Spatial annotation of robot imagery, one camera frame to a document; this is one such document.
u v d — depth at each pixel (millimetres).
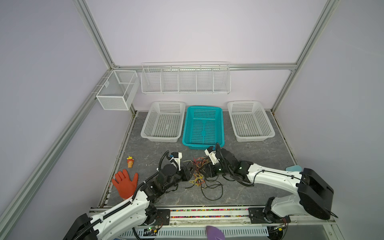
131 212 503
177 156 721
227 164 620
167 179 590
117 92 973
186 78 993
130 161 912
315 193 423
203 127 1115
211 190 826
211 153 738
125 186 843
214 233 706
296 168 941
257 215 738
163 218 737
